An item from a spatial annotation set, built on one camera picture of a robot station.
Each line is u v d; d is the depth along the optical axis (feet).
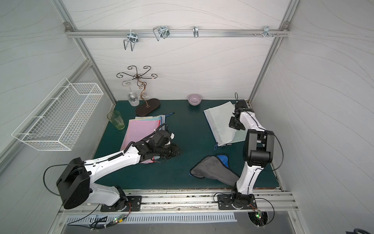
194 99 3.91
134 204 2.40
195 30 2.37
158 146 2.07
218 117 3.64
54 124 2.20
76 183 1.33
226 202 2.40
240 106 2.55
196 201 2.46
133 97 3.06
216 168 2.75
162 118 3.56
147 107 3.77
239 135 2.99
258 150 1.68
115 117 3.20
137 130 3.33
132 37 2.57
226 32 4.77
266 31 2.51
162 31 2.52
